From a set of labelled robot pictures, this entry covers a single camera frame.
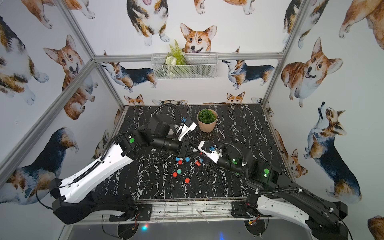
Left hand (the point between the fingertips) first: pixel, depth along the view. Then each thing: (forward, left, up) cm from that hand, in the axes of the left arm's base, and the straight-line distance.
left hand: (200, 150), depth 59 cm
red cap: (+10, +12, -34) cm, 37 cm away
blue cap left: (+12, +14, -34) cm, 39 cm away
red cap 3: (-1, +8, -34) cm, 35 cm away
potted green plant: (+35, -5, -23) cm, 42 cm away
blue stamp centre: (+10, 0, -32) cm, 33 cm away
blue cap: (+12, +8, -34) cm, 37 cm away
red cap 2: (+2, +15, -34) cm, 37 cm away
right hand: (+1, 0, -1) cm, 2 cm away
